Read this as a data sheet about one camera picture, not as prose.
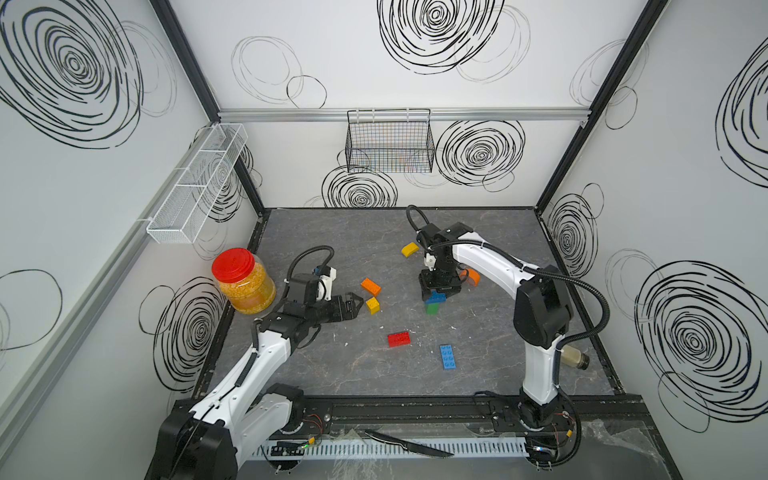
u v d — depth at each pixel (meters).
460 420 0.74
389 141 1.24
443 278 0.75
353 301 0.73
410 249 1.04
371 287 0.97
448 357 0.83
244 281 0.80
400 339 0.86
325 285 0.75
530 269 0.52
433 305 0.89
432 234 0.71
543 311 0.50
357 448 0.77
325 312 0.70
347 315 0.72
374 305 0.91
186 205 0.75
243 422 0.52
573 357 0.81
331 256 0.71
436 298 0.84
